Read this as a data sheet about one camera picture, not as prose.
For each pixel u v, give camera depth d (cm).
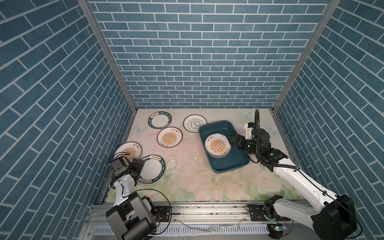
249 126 73
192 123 112
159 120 112
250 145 67
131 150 96
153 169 90
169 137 103
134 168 78
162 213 74
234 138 71
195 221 73
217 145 96
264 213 72
